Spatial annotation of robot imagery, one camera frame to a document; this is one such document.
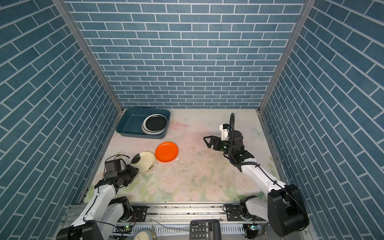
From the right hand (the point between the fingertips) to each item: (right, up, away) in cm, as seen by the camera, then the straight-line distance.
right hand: (207, 137), depth 82 cm
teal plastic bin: (-57, +10, +29) cm, 65 cm away
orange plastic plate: (-26, -11, +15) cm, 32 cm away
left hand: (-41, -19, +5) cm, 45 cm away
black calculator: (-1, -41, -14) cm, 43 cm away
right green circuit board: (+21, -42, -10) cm, 48 cm away
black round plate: (-37, +7, +23) cm, 44 cm away
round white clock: (-30, -41, -17) cm, 54 cm away
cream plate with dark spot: (-39, -16, +10) cm, 43 cm away
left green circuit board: (-42, -44, -10) cm, 61 cm away
